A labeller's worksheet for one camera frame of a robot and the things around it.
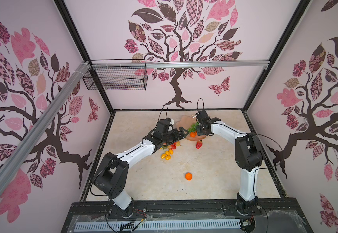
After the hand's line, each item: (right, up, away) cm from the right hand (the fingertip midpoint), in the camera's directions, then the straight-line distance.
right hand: (202, 128), depth 99 cm
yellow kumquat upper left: (-24, -16, -5) cm, 30 cm away
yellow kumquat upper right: (-22, -15, -5) cm, 27 cm away
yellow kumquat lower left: (-27, -18, -7) cm, 33 cm away
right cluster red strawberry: (-18, -10, -2) cm, 20 cm away
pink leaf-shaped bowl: (-11, +4, +10) cm, 15 cm away
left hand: (-14, -4, -15) cm, 21 cm away
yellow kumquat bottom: (-24, -19, -8) cm, 31 cm away
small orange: (-6, -4, +2) cm, 8 cm away
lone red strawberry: (-2, -11, -2) cm, 11 cm away
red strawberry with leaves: (-26, -13, -2) cm, 29 cm away
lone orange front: (-11, -27, -16) cm, 34 cm away
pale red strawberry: (-21, -12, -3) cm, 25 cm away
